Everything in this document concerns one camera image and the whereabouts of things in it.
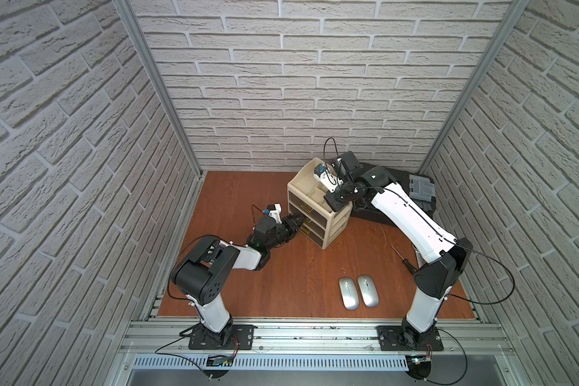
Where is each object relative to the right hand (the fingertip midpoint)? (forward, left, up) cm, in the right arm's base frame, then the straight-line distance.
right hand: (334, 196), depth 80 cm
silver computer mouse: (-25, -11, -24) cm, 36 cm away
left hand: (-1, +8, -9) cm, 12 cm away
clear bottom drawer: (-6, +6, -17) cm, 19 cm away
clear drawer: (-4, +7, -13) cm, 15 cm away
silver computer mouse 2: (-25, -4, -22) cm, 34 cm away
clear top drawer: (-5, +7, -2) cm, 9 cm away
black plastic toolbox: (+7, -36, -7) cm, 38 cm away
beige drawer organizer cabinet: (+3, +9, 0) cm, 10 cm away
